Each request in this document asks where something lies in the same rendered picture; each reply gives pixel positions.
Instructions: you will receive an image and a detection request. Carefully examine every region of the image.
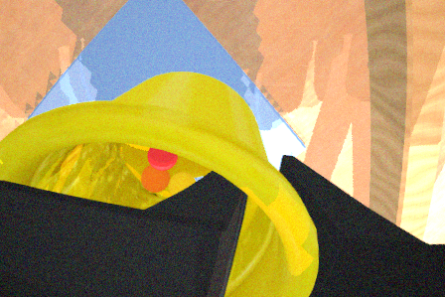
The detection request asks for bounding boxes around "yellow translucent cup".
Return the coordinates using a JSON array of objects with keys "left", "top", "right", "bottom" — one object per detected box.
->
[{"left": 0, "top": 71, "right": 319, "bottom": 297}]

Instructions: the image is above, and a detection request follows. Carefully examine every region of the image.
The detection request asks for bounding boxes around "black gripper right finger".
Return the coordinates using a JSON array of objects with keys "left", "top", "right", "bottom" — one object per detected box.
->
[{"left": 279, "top": 154, "right": 445, "bottom": 297}]

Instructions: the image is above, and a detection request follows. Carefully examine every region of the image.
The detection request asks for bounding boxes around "orange ball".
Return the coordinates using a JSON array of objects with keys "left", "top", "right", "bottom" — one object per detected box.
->
[{"left": 142, "top": 165, "right": 170, "bottom": 193}]

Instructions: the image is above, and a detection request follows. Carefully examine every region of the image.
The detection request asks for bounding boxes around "yellow marble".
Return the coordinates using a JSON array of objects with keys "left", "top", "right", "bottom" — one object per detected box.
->
[{"left": 168, "top": 171, "right": 196, "bottom": 197}]

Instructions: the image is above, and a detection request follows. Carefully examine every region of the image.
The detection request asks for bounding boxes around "red marble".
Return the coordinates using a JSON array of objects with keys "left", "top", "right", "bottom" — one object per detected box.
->
[{"left": 147, "top": 147, "right": 179, "bottom": 170}]

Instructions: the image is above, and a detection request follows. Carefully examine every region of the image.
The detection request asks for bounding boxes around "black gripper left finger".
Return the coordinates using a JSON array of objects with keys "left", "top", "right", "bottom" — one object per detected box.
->
[{"left": 0, "top": 170, "right": 247, "bottom": 297}]

